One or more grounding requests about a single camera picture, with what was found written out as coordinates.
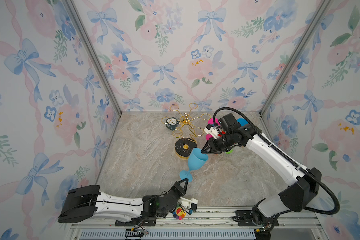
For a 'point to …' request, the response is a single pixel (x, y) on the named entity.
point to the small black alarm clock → (171, 123)
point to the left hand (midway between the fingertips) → (185, 175)
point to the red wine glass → (223, 132)
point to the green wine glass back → (230, 152)
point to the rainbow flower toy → (179, 214)
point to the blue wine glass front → (243, 122)
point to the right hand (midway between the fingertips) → (202, 150)
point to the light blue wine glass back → (197, 159)
